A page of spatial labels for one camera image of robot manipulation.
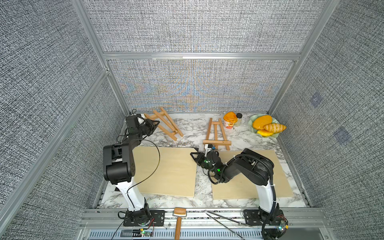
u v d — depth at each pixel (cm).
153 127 87
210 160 73
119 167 51
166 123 96
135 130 76
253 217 73
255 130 106
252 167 54
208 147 90
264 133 103
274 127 99
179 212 74
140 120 86
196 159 85
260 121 106
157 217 73
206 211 76
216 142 98
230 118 103
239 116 106
